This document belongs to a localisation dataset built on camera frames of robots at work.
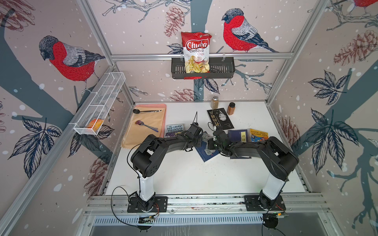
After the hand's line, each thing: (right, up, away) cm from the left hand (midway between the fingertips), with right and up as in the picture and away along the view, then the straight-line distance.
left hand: (201, 138), depth 96 cm
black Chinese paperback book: (+15, +13, +13) cm, 24 cm away
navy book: (+24, +2, +2) cm, 24 cm away
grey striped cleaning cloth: (+3, +1, -2) cm, 3 cm away
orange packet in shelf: (-50, +12, -32) cm, 60 cm away
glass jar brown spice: (+11, +26, +16) cm, 32 cm away
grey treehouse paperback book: (-21, +6, +5) cm, 22 cm away
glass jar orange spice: (+23, +20, +11) cm, 32 cm away
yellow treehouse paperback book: (+38, +2, +1) cm, 38 cm away
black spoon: (-50, +19, +18) cm, 56 cm away
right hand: (+4, -2, 0) cm, 5 cm away
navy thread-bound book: (-1, -6, -5) cm, 8 cm away
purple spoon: (-45, +10, +11) cm, 47 cm away
